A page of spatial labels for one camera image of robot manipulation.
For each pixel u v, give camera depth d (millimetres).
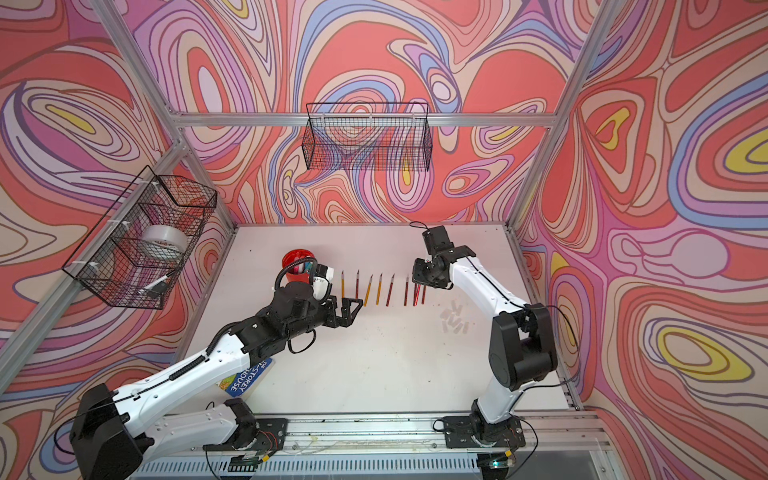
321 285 667
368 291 1011
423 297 998
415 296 991
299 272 955
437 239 705
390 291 1007
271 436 722
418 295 1042
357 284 1017
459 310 959
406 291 1004
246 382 784
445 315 955
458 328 913
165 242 723
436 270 746
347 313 672
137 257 748
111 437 376
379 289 1013
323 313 659
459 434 731
